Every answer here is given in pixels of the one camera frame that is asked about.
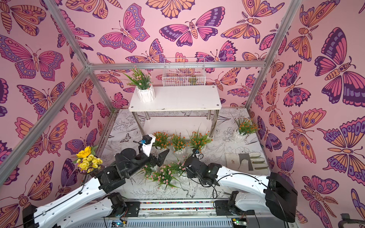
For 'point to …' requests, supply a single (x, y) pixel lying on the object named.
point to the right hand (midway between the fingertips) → (189, 168)
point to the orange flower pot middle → (178, 144)
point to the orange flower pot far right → (245, 126)
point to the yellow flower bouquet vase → (86, 161)
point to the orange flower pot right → (198, 140)
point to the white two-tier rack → (177, 109)
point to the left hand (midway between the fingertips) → (162, 144)
